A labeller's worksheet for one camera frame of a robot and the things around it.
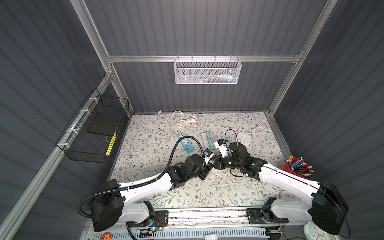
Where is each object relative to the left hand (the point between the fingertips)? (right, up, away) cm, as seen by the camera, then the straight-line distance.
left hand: (210, 164), depth 78 cm
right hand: (0, +1, -1) cm, 1 cm away
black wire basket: (-59, +15, -6) cm, 61 cm away
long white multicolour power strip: (+1, +9, +21) cm, 23 cm away
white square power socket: (+26, +11, +24) cm, 37 cm away
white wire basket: (+2, +66, +45) cm, 81 cm away
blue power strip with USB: (-14, +8, +20) cm, 26 cm away
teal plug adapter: (+2, +14, +28) cm, 31 cm away
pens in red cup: (+48, -1, +1) cm, 48 cm away
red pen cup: (+49, -3, -1) cm, 49 cm away
